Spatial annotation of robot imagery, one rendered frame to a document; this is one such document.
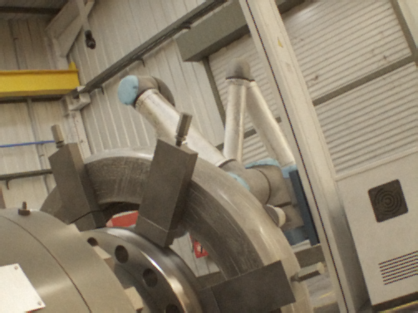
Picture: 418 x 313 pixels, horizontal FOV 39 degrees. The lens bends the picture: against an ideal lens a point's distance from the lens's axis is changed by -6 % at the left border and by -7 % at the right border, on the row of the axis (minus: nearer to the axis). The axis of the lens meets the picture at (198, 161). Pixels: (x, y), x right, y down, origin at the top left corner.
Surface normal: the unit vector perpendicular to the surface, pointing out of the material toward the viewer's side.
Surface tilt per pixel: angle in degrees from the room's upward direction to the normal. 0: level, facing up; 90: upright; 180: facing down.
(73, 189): 90
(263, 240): 76
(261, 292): 90
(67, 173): 90
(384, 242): 90
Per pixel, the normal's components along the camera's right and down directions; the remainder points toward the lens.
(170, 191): -0.59, 0.06
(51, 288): 0.55, -0.69
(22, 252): 0.38, -0.86
